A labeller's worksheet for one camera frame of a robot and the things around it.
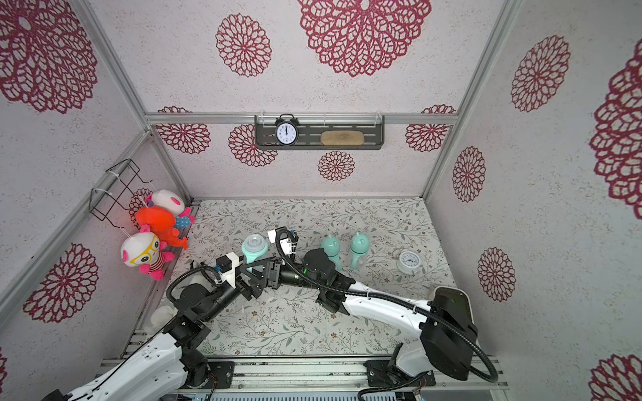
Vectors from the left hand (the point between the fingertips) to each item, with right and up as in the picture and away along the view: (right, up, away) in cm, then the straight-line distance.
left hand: (263, 262), depth 72 cm
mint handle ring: (0, +3, -10) cm, 10 cm away
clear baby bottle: (0, +7, -9) cm, 11 cm away
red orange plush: (-38, +12, +14) cm, 42 cm away
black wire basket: (-47, +26, +6) cm, 54 cm away
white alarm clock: (+50, -3, +23) cm, 55 cm away
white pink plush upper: (-41, +20, +21) cm, 50 cm away
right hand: (-2, +1, -13) cm, 13 cm away
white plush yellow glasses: (-40, +3, +7) cm, 41 cm away
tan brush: (+24, +42, +18) cm, 52 cm away
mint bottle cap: (+20, +4, +12) cm, 24 cm away
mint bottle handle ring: (+29, -1, +15) cm, 32 cm away
